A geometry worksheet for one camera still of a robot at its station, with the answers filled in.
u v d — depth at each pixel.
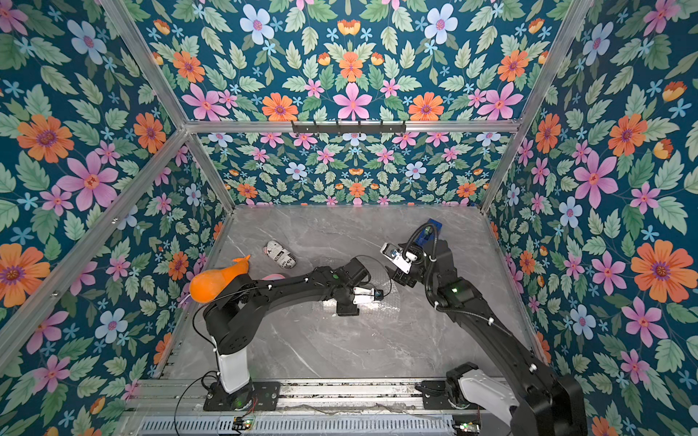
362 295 0.80
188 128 0.93
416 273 0.66
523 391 0.46
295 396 0.75
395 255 0.65
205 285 0.88
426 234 1.05
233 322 0.48
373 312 0.86
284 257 0.99
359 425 0.73
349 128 0.92
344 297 0.77
